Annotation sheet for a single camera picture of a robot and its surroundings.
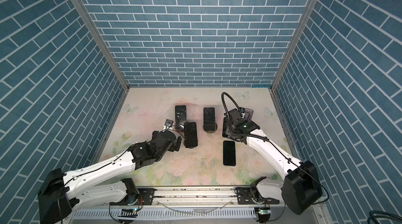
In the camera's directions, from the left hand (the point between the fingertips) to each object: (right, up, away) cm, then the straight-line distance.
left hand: (173, 136), depth 81 cm
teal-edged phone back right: (+18, +8, +11) cm, 23 cm away
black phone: (+8, 0, +6) cm, 10 cm away
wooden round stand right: (+19, -1, +15) cm, 25 cm away
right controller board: (+44, -35, -7) cm, 57 cm away
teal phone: (+30, -11, +6) cm, 32 cm away
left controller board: (-19, -34, -8) cm, 40 cm away
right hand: (+31, +4, +4) cm, 31 cm away
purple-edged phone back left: (+1, +8, +13) cm, 16 cm away
